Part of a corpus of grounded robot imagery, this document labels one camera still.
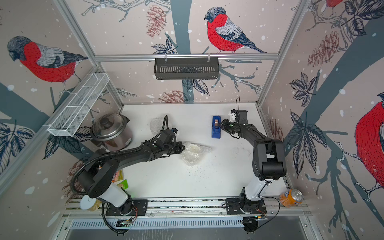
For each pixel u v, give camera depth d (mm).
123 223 713
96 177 444
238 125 741
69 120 714
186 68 1061
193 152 857
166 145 713
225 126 835
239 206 731
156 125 976
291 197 674
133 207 723
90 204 711
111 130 850
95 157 445
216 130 971
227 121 856
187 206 753
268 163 477
